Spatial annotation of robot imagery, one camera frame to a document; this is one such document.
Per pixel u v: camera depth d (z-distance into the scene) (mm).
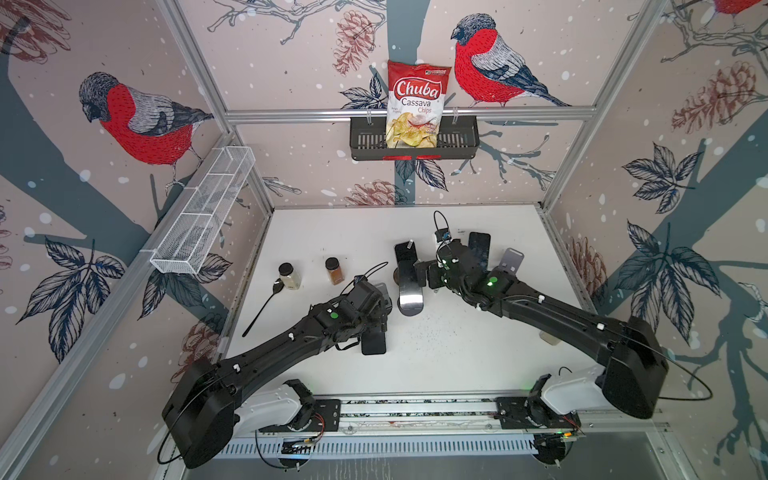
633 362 401
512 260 951
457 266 592
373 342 797
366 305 625
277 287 976
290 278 925
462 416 746
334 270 930
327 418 729
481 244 951
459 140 1070
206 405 391
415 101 835
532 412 658
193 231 732
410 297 875
